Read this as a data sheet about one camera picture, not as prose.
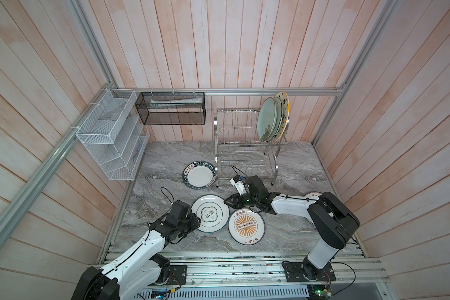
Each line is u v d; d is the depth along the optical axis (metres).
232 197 0.82
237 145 0.96
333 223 0.47
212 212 0.90
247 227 0.86
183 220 0.68
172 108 1.04
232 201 0.82
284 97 0.77
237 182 0.82
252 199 0.78
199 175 1.05
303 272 0.66
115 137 0.72
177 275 0.73
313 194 0.98
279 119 0.95
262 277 0.73
